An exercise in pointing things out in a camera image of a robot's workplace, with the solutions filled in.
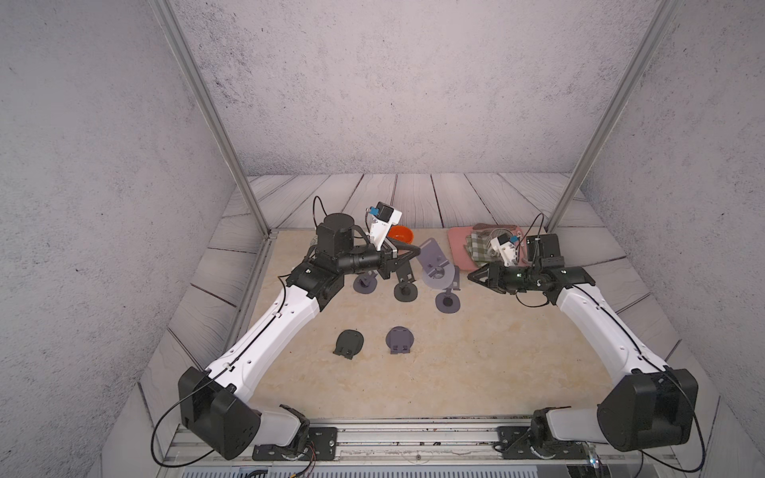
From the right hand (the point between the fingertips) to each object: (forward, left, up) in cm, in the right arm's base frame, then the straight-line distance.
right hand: (474, 277), depth 78 cm
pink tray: (+28, -4, -26) cm, 39 cm away
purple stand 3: (-7, +20, -23) cm, 31 cm away
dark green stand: (-8, +35, -23) cm, 43 cm away
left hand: (-4, +15, +14) cm, 21 cm away
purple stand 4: (-3, +10, +7) cm, 13 cm away
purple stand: (+11, +31, -18) cm, 37 cm away
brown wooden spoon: (+42, -13, -22) cm, 49 cm away
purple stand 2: (+7, +3, -23) cm, 25 cm away
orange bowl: (+35, +19, -18) cm, 44 cm away
